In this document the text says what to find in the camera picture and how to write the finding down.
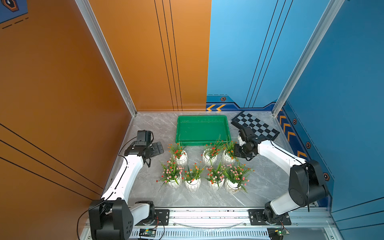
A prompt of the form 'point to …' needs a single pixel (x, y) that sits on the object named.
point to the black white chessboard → (260, 129)
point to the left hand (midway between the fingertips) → (154, 147)
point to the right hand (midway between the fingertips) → (235, 153)
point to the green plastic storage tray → (202, 130)
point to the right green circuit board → (277, 233)
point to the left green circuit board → (148, 232)
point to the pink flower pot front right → (236, 176)
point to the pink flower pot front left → (171, 175)
